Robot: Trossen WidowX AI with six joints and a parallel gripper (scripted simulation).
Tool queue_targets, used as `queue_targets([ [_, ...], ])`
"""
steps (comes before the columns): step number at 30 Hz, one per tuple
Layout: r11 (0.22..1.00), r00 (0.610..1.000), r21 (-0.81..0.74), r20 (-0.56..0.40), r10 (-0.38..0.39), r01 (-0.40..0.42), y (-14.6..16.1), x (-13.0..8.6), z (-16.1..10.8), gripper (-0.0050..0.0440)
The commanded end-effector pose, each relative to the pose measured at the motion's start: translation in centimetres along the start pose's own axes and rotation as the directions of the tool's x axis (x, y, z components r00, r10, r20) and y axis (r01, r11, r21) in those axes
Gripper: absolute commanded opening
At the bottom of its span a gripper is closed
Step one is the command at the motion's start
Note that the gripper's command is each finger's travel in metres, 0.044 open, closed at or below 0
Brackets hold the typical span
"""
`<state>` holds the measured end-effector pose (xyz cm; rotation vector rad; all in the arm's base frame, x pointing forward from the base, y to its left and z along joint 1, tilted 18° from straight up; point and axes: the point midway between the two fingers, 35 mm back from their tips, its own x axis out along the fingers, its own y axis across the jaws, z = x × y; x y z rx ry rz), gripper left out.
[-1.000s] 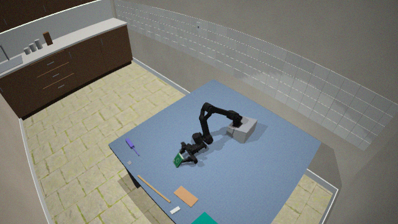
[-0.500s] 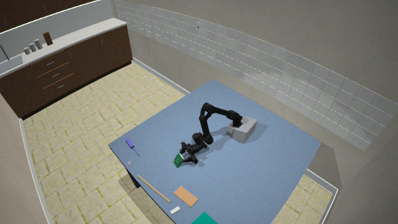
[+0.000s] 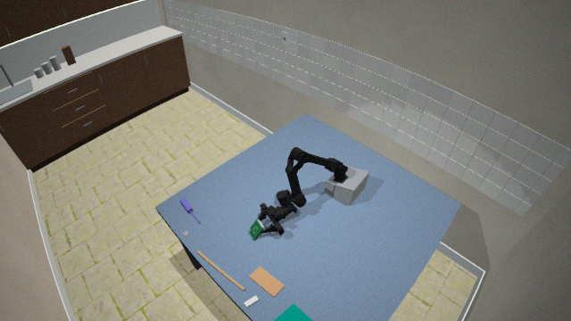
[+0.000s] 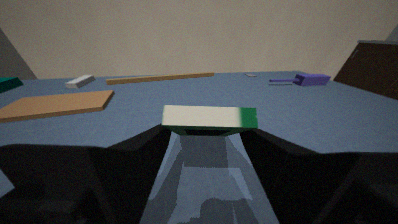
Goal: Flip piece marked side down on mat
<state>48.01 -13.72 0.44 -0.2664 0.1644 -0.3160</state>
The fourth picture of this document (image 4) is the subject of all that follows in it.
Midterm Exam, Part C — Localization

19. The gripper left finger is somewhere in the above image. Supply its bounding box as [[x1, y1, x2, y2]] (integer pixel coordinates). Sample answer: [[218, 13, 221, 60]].
[[0, 123, 172, 224]]

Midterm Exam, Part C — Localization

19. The tan flat bar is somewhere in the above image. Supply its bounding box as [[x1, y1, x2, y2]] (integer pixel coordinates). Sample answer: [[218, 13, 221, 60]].
[[106, 72, 214, 85]]

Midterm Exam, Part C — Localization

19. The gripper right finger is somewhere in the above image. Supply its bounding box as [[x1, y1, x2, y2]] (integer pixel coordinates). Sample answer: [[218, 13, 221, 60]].
[[239, 128, 398, 224]]

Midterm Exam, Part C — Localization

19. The tan flat board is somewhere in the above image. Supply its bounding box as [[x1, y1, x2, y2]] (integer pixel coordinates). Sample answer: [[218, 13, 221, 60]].
[[0, 90, 114, 123]]

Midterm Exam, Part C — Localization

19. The grey flat block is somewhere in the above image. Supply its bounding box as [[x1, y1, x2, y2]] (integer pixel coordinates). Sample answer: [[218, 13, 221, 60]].
[[65, 75, 95, 88]]

